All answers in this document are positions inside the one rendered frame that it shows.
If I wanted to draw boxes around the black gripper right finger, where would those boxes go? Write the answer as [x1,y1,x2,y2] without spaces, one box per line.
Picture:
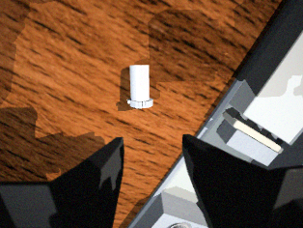
[181,134,303,228]

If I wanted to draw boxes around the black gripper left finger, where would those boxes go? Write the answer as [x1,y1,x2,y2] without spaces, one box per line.
[0,137,124,228]

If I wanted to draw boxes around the white cylinder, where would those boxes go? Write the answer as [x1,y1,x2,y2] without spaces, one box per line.
[127,65,152,108]

